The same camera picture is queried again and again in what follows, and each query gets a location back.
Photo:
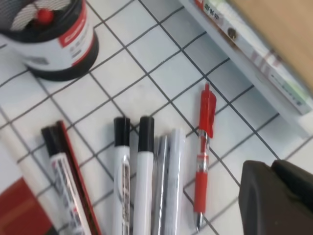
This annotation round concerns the black cap marker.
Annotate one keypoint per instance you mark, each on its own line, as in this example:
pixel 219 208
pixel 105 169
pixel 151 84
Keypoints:
pixel 121 177
pixel 144 177
pixel 64 180

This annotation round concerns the robot brochure booklet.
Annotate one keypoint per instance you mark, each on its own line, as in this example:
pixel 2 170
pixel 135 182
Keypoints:
pixel 20 211

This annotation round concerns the middle black cap marker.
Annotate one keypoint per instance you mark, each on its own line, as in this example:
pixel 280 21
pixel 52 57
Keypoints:
pixel 121 177

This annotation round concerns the black mesh pen holder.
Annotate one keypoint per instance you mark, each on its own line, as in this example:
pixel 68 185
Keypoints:
pixel 54 39

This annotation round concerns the red retractable pen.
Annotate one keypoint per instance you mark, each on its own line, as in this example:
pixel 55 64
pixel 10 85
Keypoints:
pixel 206 125

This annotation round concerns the right black cap marker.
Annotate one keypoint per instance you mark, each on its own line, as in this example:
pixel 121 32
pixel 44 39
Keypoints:
pixel 144 177

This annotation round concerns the silver grey pen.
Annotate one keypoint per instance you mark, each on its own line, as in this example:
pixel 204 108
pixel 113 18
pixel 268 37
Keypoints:
pixel 160 185

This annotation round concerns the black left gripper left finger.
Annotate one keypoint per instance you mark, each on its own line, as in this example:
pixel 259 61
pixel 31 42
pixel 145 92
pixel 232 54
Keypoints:
pixel 254 204

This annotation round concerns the red black pencil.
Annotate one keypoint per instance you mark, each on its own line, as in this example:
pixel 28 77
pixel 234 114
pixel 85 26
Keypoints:
pixel 78 178

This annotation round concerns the white pen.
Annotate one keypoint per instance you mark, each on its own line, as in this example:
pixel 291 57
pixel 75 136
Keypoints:
pixel 174 183

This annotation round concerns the tan classic notebook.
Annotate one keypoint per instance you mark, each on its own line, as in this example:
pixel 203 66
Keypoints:
pixel 287 25

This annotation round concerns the left black cap marker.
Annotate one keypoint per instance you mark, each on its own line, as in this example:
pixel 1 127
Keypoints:
pixel 64 180

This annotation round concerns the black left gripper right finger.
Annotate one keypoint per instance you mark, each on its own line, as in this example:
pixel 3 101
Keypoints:
pixel 291 189

